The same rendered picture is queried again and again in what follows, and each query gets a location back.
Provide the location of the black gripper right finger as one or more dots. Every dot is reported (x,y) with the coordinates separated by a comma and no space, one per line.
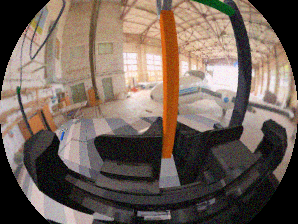
(190,147)

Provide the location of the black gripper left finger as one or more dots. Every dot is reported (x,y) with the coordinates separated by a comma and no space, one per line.
(144,148)

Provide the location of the orange handle with grey loop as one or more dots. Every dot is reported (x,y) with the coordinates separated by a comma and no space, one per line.
(170,81)

